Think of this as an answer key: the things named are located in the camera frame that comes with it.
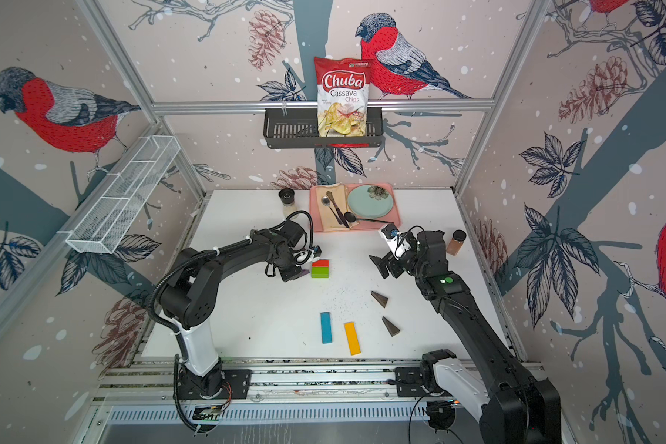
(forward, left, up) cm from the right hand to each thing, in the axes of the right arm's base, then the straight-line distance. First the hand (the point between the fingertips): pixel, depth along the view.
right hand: (385, 242), depth 80 cm
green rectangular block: (-1, +21, -18) cm, 27 cm away
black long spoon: (+24, +11, -18) cm, 32 cm away
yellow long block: (-22, +9, -20) cm, 31 cm away
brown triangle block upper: (-9, 0, -18) cm, 21 cm away
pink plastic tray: (+22, +5, -19) cm, 30 cm away
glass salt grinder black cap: (+25, +35, -8) cm, 44 cm away
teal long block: (-19, +17, -19) cm, 32 cm away
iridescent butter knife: (+26, +15, -18) cm, 35 cm away
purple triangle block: (-1, +26, -17) cm, 31 cm away
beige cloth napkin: (+37, +16, -18) cm, 44 cm away
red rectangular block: (0, +20, -13) cm, 24 cm away
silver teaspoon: (+34, +22, -19) cm, 44 cm away
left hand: (+1, +28, -16) cm, 33 cm away
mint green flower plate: (+34, +2, -18) cm, 39 cm away
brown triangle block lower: (-19, -3, -18) cm, 27 cm away
